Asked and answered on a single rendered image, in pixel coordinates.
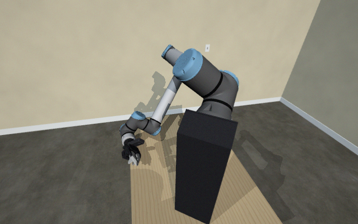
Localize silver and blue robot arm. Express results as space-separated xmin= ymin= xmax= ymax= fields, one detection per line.
xmin=120 ymin=45 xmax=239 ymax=147

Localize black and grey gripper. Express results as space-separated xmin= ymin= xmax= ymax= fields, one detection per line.
xmin=121 ymin=138 xmax=141 ymax=166

